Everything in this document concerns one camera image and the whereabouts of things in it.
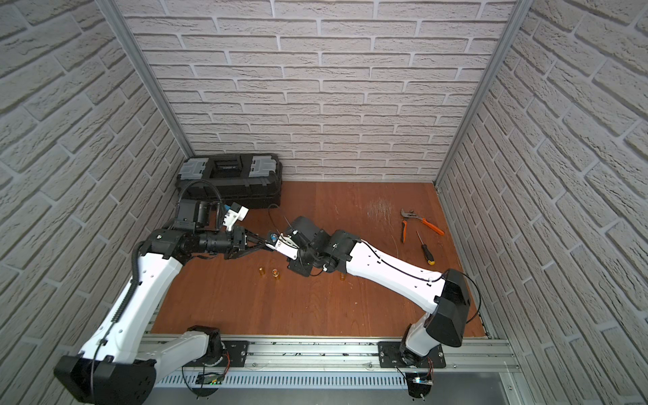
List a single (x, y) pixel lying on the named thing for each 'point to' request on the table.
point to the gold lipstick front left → (261, 272)
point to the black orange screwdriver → (429, 258)
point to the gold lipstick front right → (342, 277)
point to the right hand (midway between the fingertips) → (297, 252)
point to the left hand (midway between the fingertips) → (268, 240)
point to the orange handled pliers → (411, 214)
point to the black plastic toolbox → (254, 180)
